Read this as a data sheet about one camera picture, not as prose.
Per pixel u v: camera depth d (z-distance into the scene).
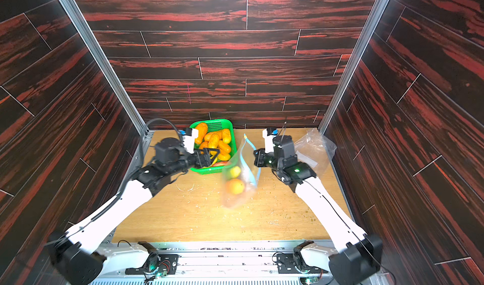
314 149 1.08
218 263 0.75
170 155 0.54
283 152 0.54
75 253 0.37
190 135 0.64
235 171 0.89
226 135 1.08
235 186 0.85
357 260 0.38
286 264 0.73
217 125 1.15
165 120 0.63
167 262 0.73
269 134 0.65
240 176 0.88
